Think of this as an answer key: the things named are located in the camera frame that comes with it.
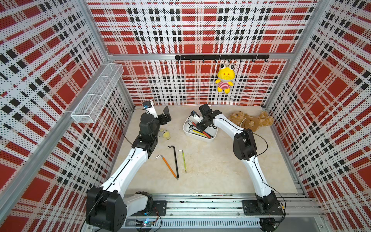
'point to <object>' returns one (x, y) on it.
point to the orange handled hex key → (165, 161)
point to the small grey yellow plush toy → (164, 133)
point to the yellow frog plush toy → (226, 75)
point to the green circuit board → (147, 224)
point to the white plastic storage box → (209, 134)
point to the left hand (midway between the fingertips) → (161, 108)
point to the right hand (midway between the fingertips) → (201, 125)
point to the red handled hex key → (203, 132)
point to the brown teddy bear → (249, 123)
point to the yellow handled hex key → (201, 133)
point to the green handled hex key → (184, 160)
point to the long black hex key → (177, 172)
